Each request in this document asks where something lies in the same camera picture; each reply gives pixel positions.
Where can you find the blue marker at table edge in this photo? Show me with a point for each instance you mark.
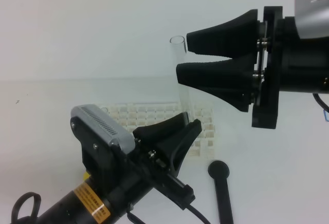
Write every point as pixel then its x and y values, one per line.
pixel 326 115

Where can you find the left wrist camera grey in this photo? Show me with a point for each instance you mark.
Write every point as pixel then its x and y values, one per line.
pixel 104 126

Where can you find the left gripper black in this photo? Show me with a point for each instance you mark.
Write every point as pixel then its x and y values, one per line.
pixel 122 180

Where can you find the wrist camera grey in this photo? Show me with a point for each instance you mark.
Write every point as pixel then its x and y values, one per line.
pixel 104 126
pixel 311 17

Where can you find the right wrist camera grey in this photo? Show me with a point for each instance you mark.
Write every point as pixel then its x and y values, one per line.
pixel 311 17

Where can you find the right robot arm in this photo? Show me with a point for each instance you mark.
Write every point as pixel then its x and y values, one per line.
pixel 304 63

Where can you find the black round-headed stick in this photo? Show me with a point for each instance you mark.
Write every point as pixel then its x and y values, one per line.
pixel 219 172

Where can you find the white plastic test tube rack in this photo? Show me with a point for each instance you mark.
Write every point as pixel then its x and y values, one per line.
pixel 133 115

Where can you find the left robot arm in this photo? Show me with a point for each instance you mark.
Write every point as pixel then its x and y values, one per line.
pixel 81 205

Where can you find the yellow foam cube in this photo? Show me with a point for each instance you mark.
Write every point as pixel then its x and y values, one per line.
pixel 86 175

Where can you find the clear glass test tube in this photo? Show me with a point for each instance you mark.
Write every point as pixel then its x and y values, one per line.
pixel 178 47

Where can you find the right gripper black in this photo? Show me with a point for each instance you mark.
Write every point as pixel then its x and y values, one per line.
pixel 234 80

